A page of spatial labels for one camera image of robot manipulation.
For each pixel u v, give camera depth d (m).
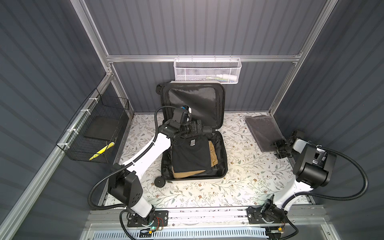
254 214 0.74
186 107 0.72
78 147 0.66
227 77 0.87
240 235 0.70
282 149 0.84
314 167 0.53
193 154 0.89
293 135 0.81
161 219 0.72
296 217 0.74
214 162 0.87
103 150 0.70
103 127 0.74
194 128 0.71
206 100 0.87
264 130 1.06
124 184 0.42
